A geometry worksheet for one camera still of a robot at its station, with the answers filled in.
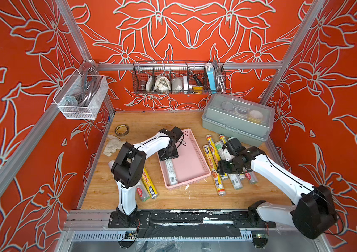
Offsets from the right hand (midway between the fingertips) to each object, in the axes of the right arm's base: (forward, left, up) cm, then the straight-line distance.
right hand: (219, 170), depth 81 cm
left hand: (+10, +26, -5) cm, 29 cm away
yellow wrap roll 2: (+12, 0, -5) cm, 13 cm away
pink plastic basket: (+9, +14, -13) cm, 21 cm away
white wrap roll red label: (-11, +40, -4) cm, 42 cm away
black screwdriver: (+48, +10, +22) cm, 54 cm away
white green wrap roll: (-3, +25, -3) cm, 25 cm away
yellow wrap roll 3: (-1, -4, -5) cm, 7 cm away
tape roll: (+31, +63, -6) cm, 70 cm away
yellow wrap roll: (-6, +38, -5) cm, 39 cm away
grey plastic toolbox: (+25, -16, +11) cm, 32 cm away
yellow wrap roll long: (-9, 0, -6) cm, 11 cm away
